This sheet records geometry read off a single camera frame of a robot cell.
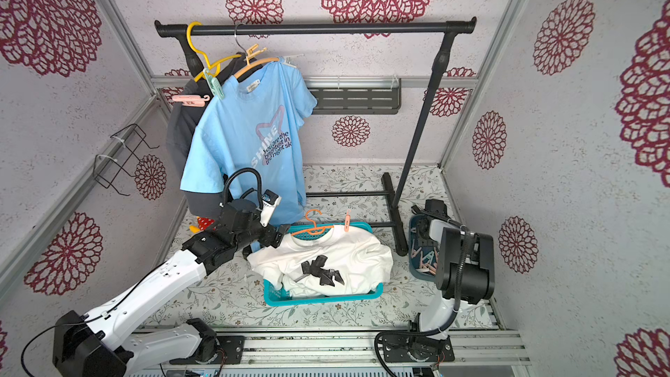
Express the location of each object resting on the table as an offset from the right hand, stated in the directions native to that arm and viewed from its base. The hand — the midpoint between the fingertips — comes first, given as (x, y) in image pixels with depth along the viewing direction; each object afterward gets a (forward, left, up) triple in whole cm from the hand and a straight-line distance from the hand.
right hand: (421, 223), depth 99 cm
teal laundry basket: (-30, +51, +3) cm, 59 cm away
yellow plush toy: (-5, +81, +6) cm, 82 cm away
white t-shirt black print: (-19, +30, +6) cm, 35 cm away
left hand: (-11, +50, +19) cm, 55 cm away
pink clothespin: (-7, +28, +11) cm, 31 cm away
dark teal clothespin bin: (-16, +5, +1) cm, 17 cm away
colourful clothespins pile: (-15, 0, -1) cm, 15 cm away
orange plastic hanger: (-10, +39, +10) cm, 42 cm away
